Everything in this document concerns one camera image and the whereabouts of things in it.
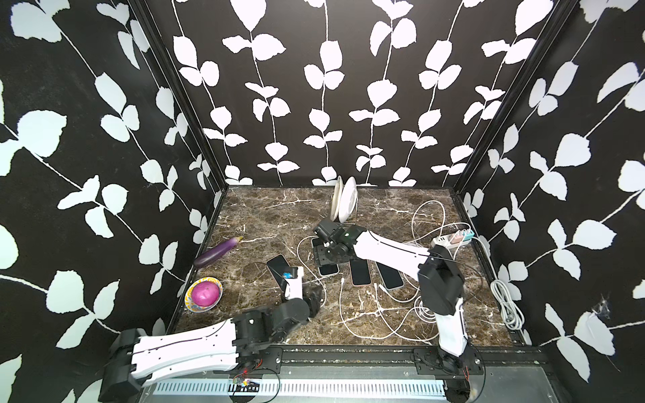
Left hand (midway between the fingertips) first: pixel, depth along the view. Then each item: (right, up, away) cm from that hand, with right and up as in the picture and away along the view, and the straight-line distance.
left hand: (318, 285), depth 75 cm
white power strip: (+50, +11, +25) cm, 57 cm away
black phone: (-16, +2, +18) cm, 24 cm away
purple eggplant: (-40, +7, +19) cm, 45 cm away
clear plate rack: (+14, +19, +32) cm, 39 cm away
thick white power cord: (+65, -12, +7) cm, 66 cm away
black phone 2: (+3, +2, +10) cm, 11 cm away
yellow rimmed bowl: (-41, -9, +6) cm, 43 cm away
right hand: (0, +7, +13) cm, 14 cm away
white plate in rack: (+9, +27, +18) cm, 34 cm away
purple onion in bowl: (-37, -4, +5) cm, 38 cm away
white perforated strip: (-2, -28, -5) cm, 28 cm away
